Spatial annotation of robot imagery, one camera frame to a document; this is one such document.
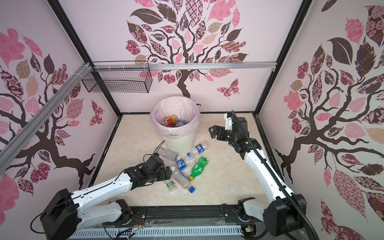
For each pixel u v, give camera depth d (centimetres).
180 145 89
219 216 74
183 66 93
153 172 64
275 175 44
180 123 96
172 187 81
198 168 85
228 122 70
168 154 92
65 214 39
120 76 95
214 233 70
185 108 93
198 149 94
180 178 85
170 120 93
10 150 50
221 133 68
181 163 86
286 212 38
